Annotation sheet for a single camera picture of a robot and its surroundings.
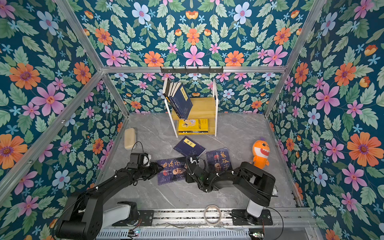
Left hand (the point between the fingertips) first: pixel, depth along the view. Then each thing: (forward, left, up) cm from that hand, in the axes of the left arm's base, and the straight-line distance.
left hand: (163, 166), depth 87 cm
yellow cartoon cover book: (+27, -18, +2) cm, 33 cm away
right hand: (-4, -13, -3) cm, 14 cm away
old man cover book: (-1, -5, -3) cm, 6 cm away
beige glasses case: (+23, +26, -1) cm, 35 cm away
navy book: (+29, -12, +26) cm, 41 cm away
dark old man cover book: (+3, -34, -4) cm, 34 cm away
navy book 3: (+14, -14, -4) cm, 20 cm away
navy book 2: (+28, -13, +24) cm, 40 cm away
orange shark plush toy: (+5, -59, +3) cm, 60 cm away
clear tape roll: (-27, -31, -3) cm, 41 cm away
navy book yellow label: (+24, -9, +28) cm, 38 cm away
